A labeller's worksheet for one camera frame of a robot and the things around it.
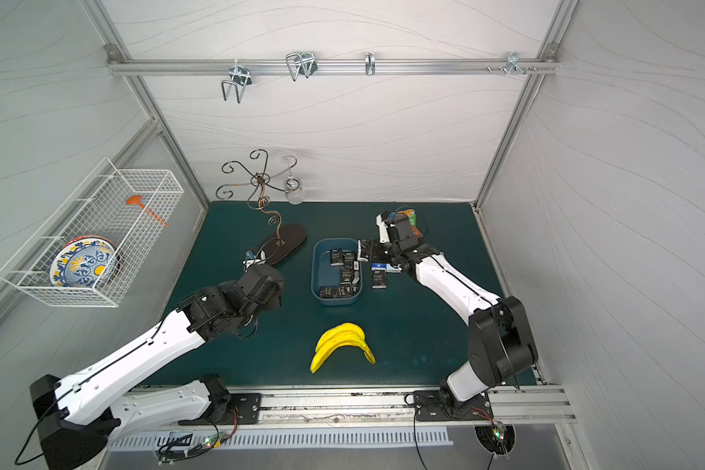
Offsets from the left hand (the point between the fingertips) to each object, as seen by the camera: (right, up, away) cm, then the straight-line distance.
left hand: (274, 288), depth 74 cm
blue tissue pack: (+29, +2, +24) cm, 38 cm away
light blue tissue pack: (+33, +1, +25) cm, 41 cm away
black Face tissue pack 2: (+24, +9, +12) cm, 28 cm away
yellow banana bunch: (+17, -15, +6) cm, 23 cm away
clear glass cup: (0, +28, +24) cm, 37 cm away
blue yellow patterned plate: (-37, +8, -12) cm, 40 cm away
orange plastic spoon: (-38, +23, +3) cm, 45 cm away
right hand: (+25, +10, +13) cm, 30 cm away
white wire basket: (-42, +20, -2) cm, 47 cm away
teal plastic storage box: (+14, 0, +25) cm, 28 cm away
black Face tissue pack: (+29, -1, +23) cm, 37 cm away
